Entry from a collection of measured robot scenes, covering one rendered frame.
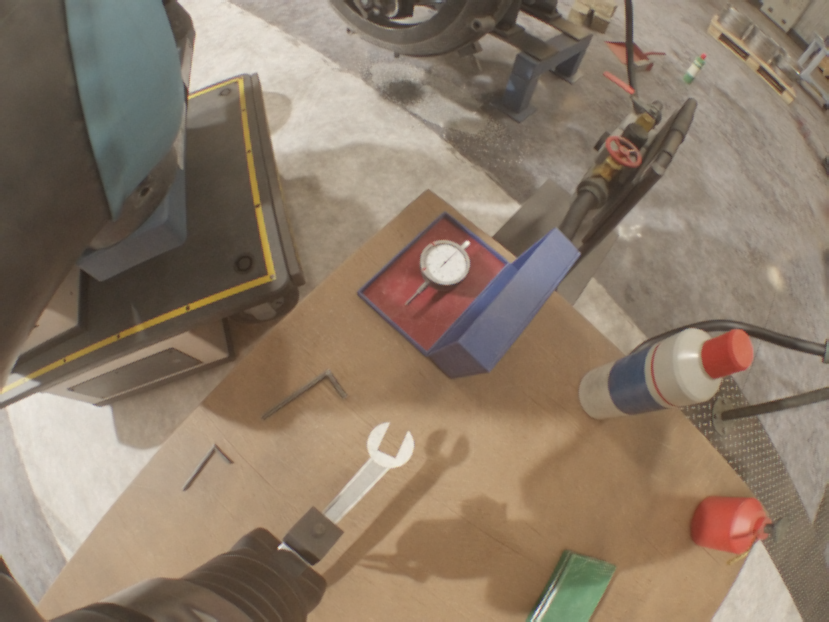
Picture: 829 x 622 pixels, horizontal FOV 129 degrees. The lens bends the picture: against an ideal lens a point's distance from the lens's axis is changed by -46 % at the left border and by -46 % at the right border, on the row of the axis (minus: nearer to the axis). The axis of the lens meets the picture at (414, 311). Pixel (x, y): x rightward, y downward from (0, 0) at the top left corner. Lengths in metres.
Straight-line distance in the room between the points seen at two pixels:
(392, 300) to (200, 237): 0.44
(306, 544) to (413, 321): 0.27
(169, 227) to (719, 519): 0.78
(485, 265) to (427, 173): 0.73
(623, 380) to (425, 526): 0.26
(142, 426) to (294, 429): 0.74
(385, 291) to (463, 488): 0.24
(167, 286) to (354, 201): 0.60
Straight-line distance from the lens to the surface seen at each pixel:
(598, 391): 0.42
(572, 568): 0.46
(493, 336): 0.31
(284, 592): 0.23
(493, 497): 0.43
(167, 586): 0.18
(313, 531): 0.27
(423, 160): 1.20
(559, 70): 1.86
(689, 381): 0.33
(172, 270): 0.75
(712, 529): 0.57
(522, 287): 0.34
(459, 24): 1.02
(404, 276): 0.44
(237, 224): 0.73
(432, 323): 0.42
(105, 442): 1.21
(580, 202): 0.62
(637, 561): 0.55
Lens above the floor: 0.88
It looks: 70 degrees down
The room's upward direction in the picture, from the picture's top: 11 degrees clockwise
